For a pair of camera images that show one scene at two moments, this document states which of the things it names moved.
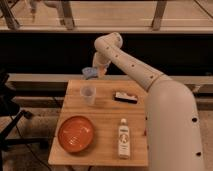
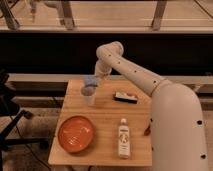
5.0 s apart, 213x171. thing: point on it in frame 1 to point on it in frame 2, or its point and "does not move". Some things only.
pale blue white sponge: (89, 72) to (91, 81)
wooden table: (104, 123) does not move
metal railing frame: (106, 15) does not move
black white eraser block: (125, 97) does not move
